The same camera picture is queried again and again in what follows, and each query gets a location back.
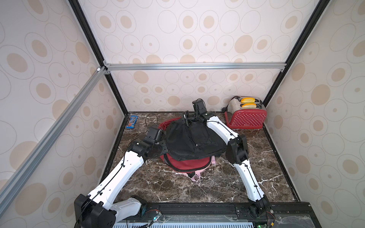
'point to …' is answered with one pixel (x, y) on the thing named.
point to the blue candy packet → (133, 119)
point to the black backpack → (197, 140)
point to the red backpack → (185, 166)
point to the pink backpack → (196, 175)
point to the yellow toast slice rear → (248, 100)
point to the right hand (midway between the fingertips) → (171, 122)
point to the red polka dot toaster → (245, 112)
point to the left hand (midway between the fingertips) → (169, 147)
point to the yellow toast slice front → (249, 106)
